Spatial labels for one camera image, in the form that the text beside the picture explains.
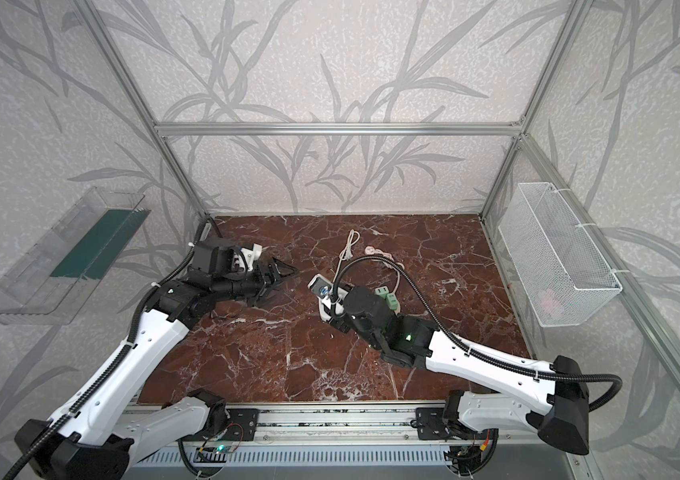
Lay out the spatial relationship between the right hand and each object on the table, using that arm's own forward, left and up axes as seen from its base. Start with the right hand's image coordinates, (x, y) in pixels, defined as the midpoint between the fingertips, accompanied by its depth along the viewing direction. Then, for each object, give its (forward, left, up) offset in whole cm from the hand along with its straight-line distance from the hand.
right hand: (332, 279), depth 70 cm
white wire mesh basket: (-3, -49, +8) cm, 49 cm away
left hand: (+1, +8, +2) cm, 8 cm away
